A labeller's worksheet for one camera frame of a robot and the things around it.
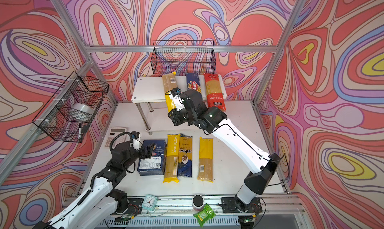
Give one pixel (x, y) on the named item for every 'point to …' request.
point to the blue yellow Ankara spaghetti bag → (185, 156)
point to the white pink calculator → (113, 132)
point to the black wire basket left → (53, 119)
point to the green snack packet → (206, 214)
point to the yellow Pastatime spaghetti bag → (171, 158)
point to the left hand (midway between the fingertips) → (147, 141)
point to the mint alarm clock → (149, 202)
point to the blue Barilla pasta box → (156, 164)
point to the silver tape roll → (81, 111)
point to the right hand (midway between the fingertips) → (172, 117)
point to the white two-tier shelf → (149, 93)
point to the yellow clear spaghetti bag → (205, 160)
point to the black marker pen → (79, 131)
